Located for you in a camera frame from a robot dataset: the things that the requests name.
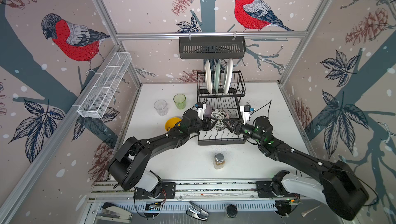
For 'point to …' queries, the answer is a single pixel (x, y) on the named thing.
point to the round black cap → (231, 210)
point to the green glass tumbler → (179, 99)
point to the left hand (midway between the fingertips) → (216, 120)
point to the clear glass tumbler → (161, 107)
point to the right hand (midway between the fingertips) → (224, 122)
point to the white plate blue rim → (228, 77)
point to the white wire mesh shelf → (104, 84)
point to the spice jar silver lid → (219, 161)
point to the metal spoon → (303, 213)
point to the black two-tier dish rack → (218, 96)
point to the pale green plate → (217, 76)
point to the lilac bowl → (208, 112)
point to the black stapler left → (110, 212)
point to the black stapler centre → (196, 211)
